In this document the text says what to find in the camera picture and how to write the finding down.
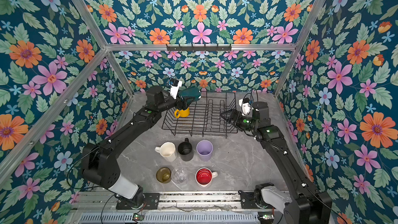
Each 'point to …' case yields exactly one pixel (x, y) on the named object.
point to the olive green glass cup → (164, 174)
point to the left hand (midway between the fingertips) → (190, 90)
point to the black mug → (185, 150)
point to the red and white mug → (204, 176)
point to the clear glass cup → (180, 175)
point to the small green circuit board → (137, 217)
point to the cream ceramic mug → (168, 151)
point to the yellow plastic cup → (182, 113)
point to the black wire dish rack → (214, 113)
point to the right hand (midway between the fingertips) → (225, 116)
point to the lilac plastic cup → (204, 149)
